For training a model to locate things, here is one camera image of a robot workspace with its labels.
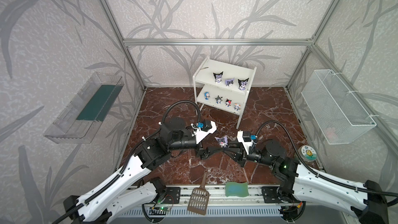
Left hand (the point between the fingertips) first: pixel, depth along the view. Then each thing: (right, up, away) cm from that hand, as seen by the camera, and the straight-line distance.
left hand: (220, 137), depth 58 cm
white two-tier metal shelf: (+3, +22, +18) cm, 28 cm away
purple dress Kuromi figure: (+1, -2, +1) cm, 3 cm away
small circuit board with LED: (-26, -36, +12) cm, 46 cm away
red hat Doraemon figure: (+6, +12, +28) cm, 32 cm away
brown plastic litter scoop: (-9, -32, +13) cm, 35 cm away
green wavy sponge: (+9, -30, +17) cm, 36 cm away
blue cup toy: (-6, +17, +33) cm, 38 cm away
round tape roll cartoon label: (+47, -14, +21) cm, 53 cm away
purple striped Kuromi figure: (+5, +22, +14) cm, 27 cm away
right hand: (+2, -3, +5) cm, 6 cm away
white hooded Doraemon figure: (+11, +10, +26) cm, 30 cm away
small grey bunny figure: (+1, +14, +30) cm, 34 cm away
